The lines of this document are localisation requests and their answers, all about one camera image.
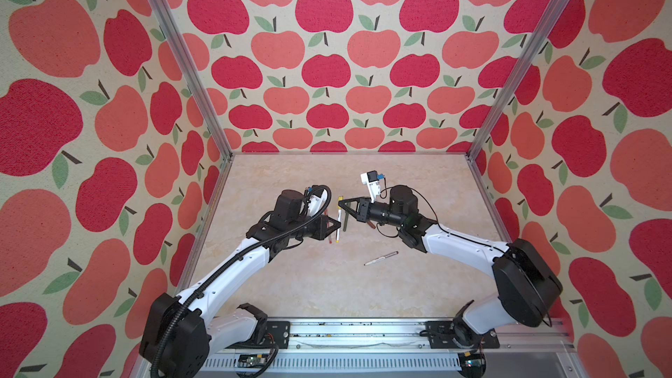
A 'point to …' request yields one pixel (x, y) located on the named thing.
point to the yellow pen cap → (339, 198)
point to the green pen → (346, 221)
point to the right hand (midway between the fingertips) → (340, 210)
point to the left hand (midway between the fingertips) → (340, 228)
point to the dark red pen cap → (372, 225)
